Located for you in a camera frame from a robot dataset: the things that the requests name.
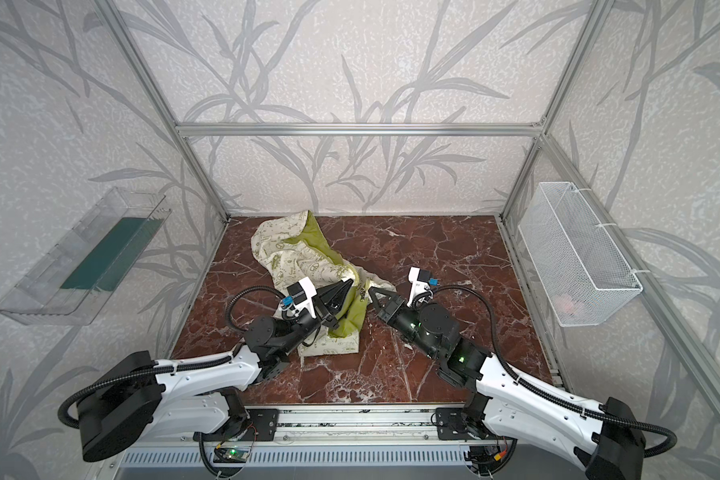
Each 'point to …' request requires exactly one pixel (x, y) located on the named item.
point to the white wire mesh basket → (579, 270)
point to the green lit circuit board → (230, 455)
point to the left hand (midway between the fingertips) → (354, 276)
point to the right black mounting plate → (452, 424)
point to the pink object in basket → (566, 305)
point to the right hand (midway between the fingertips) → (369, 282)
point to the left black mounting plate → (265, 424)
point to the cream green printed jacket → (293, 248)
